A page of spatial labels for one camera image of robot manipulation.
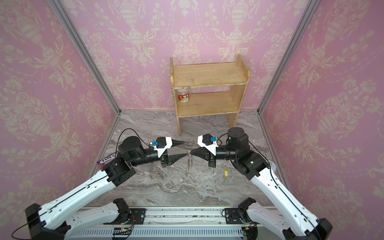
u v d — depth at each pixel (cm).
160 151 54
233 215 74
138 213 75
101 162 90
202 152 57
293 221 39
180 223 73
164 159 53
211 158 54
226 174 88
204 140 49
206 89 109
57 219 40
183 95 92
